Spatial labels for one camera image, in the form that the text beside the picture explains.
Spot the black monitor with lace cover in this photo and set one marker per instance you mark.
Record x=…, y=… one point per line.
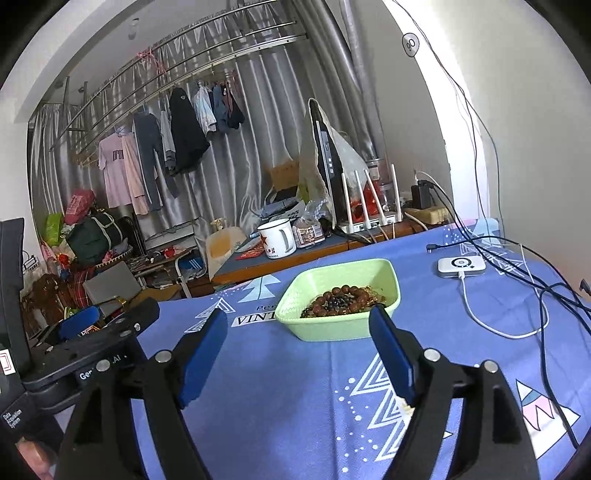
x=330, y=169

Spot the white wifi router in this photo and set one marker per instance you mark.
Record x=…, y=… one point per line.
x=370, y=202

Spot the white hanging shirt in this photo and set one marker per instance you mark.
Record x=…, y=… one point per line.
x=203, y=110

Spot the green square plastic bowl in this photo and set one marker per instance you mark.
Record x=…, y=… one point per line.
x=333, y=303

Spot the red paper packet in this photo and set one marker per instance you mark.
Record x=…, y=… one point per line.
x=252, y=253

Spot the wall suction hook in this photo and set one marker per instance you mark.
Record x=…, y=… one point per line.
x=411, y=44

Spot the grey curtain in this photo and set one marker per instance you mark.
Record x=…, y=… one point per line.
x=258, y=102

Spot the dark green duffel bag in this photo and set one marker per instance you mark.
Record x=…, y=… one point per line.
x=93, y=236

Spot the pink t-shirt hanging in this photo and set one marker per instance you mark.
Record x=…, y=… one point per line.
x=119, y=162

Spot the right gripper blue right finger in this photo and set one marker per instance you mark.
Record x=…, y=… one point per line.
x=395, y=359

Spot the wooden desk with blue mat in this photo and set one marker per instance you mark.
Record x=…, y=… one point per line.
x=236, y=271

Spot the packaged snack bag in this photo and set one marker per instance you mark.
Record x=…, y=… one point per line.
x=307, y=228

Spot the black power adapter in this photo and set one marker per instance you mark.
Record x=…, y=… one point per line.
x=421, y=195

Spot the beige bag on chair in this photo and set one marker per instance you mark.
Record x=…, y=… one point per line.
x=220, y=246

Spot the beige power strip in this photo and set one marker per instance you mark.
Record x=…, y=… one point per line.
x=433, y=216

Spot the grey laptop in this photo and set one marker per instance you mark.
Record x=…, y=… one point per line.
x=114, y=284

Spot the black hanging garment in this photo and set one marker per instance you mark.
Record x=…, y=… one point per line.
x=189, y=139

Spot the dark blue hanging trousers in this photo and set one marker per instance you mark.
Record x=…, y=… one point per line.
x=152, y=159

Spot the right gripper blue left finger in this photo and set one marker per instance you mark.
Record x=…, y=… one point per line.
x=197, y=353

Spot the white square charger device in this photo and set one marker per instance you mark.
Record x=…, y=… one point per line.
x=462, y=266

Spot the metal clothes drying rack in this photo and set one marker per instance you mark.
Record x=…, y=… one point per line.
x=196, y=49

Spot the white enamel mug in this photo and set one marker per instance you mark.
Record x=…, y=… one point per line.
x=278, y=238

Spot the cardboard box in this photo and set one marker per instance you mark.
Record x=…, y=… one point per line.
x=285, y=176

